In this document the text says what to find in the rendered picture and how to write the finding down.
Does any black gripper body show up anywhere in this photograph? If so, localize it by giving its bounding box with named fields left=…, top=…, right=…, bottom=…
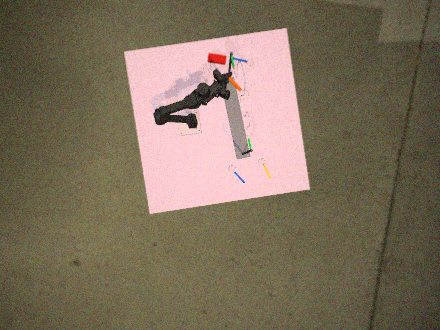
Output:
left=208, top=69, right=225, bottom=98

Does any orange long bar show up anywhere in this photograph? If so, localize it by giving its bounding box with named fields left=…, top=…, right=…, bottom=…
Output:
left=228, top=77, right=250, bottom=100

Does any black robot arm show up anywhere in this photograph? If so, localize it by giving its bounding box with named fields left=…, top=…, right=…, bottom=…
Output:
left=153, top=82, right=230, bottom=129

